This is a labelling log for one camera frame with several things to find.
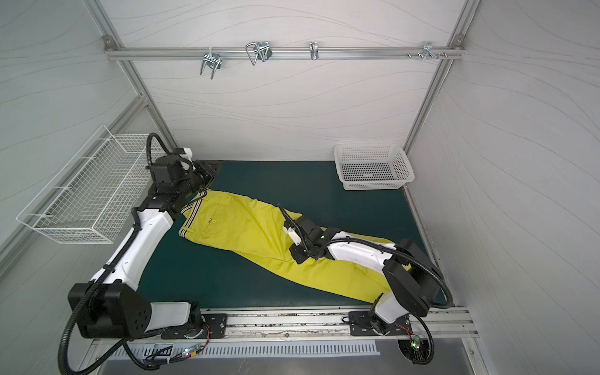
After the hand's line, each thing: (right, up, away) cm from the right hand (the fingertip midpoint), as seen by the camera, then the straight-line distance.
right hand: (294, 248), depth 85 cm
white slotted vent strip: (-7, -27, -15) cm, 32 cm away
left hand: (-24, +31, -9) cm, 40 cm away
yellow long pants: (-14, +5, +8) cm, 17 cm away
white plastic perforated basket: (+39, +33, +33) cm, 61 cm away
